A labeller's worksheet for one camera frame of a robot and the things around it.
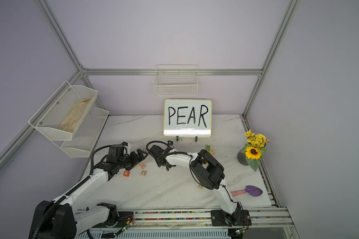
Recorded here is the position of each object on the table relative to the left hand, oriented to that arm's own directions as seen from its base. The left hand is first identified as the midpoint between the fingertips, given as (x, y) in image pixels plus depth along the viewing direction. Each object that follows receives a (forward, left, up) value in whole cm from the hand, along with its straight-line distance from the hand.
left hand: (143, 159), depth 85 cm
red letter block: (-5, +11, -8) cm, 15 cm away
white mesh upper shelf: (+18, +43, +20) cm, 51 cm away
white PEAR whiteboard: (+32, -27, +2) cm, 41 cm away
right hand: (+3, -11, -10) cm, 15 cm away
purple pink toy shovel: (-15, -62, -8) cm, 65 cm away
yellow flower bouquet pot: (-4, -58, +12) cm, 60 cm away
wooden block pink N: (0, +2, -8) cm, 8 cm away
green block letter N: (+13, -40, -8) cm, 43 cm away
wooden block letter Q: (-5, 0, -8) cm, 9 cm away
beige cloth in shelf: (+10, +36, +21) cm, 42 cm away
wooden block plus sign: (+11, -43, -10) cm, 46 cm away
